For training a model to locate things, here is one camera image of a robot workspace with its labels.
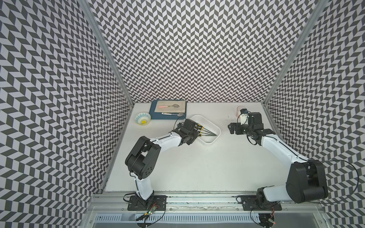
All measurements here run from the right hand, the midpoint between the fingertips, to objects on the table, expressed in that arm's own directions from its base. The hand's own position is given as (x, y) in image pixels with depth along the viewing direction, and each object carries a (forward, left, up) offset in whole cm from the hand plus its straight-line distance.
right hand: (235, 127), depth 89 cm
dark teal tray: (+20, +53, -12) cm, 58 cm away
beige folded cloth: (+25, +36, -10) cm, 45 cm away
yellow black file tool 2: (+7, +20, -12) cm, 25 cm away
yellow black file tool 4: (+1, +21, -11) cm, 24 cm away
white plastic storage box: (+8, +14, -10) cm, 19 cm away
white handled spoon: (+19, +37, -10) cm, 43 cm away
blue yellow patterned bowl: (+17, +65, -11) cm, 68 cm away
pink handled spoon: (+32, +42, -12) cm, 54 cm away
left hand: (-1, +23, -7) cm, 24 cm away
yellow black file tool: (+9, +19, -12) cm, 25 cm away
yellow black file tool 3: (+5, +14, -16) cm, 22 cm away
